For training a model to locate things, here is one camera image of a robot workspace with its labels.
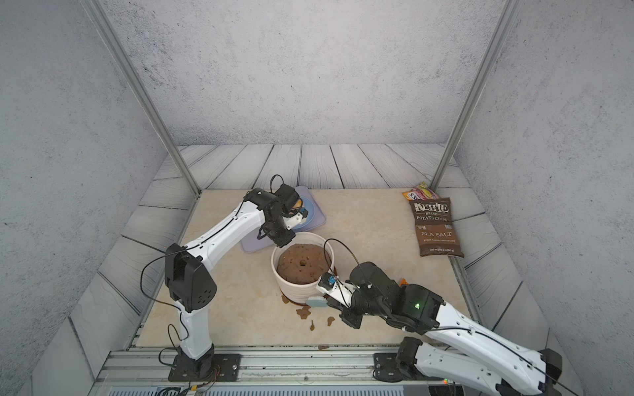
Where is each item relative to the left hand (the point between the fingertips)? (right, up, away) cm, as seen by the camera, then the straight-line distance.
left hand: (288, 241), depth 85 cm
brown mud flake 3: (+9, -27, -4) cm, 29 cm away
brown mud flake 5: (+14, -26, -2) cm, 30 cm away
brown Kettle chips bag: (+59, +3, +20) cm, 62 cm away
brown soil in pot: (+5, -8, -1) cm, 9 cm away
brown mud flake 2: (-1, -20, +1) cm, 20 cm away
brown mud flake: (+6, -24, -1) cm, 24 cm away
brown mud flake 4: (+12, -33, -6) cm, 35 cm away
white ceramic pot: (+2, -14, -10) cm, 17 cm away
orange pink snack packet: (+58, +19, +31) cm, 68 cm away
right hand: (+15, -14, -19) cm, 28 cm away
